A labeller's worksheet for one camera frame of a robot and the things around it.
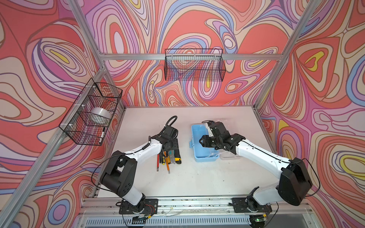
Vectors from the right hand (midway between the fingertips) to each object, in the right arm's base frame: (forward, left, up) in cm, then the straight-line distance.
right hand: (203, 144), depth 84 cm
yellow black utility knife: (-3, +16, -11) cm, 20 cm away
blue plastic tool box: (-1, 0, -12) cm, 12 cm away
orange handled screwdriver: (-5, +22, -10) cm, 24 cm away
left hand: (+4, +17, -6) cm, 19 cm away
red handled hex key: (-5, +29, -12) cm, 32 cm away
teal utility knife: (-1, +20, -10) cm, 22 cm away
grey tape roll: (+5, +53, +22) cm, 58 cm away
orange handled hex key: (-6, +23, -11) cm, 26 cm away
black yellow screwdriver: (-5, +25, -10) cm, 27 cm away
